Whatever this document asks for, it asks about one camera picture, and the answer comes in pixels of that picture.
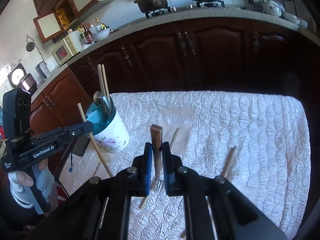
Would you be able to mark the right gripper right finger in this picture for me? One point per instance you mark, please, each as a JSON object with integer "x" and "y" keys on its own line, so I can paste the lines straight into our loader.
{"x": 173, "y": 179}

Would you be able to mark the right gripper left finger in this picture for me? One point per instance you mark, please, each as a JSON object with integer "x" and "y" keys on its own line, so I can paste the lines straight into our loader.
{"x": 140, "y": 185}

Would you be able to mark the wooden handled fork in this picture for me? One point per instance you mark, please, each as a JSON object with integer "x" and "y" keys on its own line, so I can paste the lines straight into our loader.
{"x": 156, "y": 140}

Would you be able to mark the light chopstick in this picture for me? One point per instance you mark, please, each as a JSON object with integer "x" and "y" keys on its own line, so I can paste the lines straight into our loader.
{"x": 102, "y": 87}
{"x": 100, "y": 157}
{"x": 106, "y": 86}

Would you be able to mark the metal spoon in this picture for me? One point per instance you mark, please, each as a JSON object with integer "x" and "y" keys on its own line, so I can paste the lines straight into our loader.
{"x": 98, "y": 100}

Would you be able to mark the dark wooden kitchen cabinets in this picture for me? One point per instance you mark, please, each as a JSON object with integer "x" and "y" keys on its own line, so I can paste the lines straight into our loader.
{"x": 56, "y": 105}

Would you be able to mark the grey kitchen countertop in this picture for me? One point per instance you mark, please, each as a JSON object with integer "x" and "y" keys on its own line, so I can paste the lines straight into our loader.
{"x": 150, "y": 22}

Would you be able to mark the left white gloved hand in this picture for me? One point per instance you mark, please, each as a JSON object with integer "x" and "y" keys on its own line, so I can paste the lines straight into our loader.
{"x": 45, "y": 183}

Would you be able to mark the white cup teal rim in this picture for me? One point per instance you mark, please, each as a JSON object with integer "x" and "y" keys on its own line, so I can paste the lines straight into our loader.
{"x": 109, "y": 131}

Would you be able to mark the rice cooker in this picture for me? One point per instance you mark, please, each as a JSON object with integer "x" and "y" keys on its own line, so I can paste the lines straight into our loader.
{"x": 18, "y": 77}

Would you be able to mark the steel kettle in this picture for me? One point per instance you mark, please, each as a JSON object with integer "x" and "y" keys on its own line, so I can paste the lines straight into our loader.
{"x": 43, "y": 70}

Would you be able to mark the white quilted table cloth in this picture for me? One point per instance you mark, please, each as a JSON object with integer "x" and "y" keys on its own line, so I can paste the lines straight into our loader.
{"x": 272, "y": 162}

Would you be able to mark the cream microwave oven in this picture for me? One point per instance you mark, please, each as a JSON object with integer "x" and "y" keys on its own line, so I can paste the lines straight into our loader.
{"x": 68, "y": 47}

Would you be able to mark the sauce bottle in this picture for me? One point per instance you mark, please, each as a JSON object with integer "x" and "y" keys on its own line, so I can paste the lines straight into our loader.
{"x": 87, "y": 34}

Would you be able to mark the white bowl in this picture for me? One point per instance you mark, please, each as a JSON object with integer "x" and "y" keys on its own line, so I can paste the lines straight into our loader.
{"x": 101, "y": 35}

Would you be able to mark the gas stove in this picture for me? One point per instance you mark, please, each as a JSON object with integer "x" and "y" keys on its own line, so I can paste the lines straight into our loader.
{"x": 197, "y": 5}

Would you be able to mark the speckled cooking pot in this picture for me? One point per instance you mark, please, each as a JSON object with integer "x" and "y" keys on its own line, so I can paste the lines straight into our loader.
{"x": 151, "y": 5}

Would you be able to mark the upper wooden wall cabinet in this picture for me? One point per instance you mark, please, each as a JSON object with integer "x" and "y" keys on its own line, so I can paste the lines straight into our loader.
{"x": 55, "y": 17}

